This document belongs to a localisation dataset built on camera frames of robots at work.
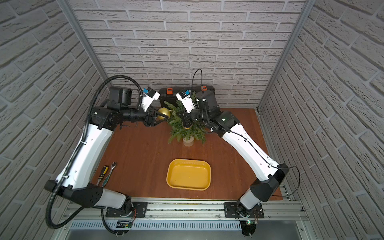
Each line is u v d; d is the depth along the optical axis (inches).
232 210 29.2
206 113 19.0
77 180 15.3
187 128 28.6
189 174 33.5
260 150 17.0
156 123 22.9
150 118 21.8
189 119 22.4
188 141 38.2
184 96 21.3
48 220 13.9
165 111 24.6
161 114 24.3
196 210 29.8
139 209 28.8
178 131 32.4
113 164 34.4
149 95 21.4
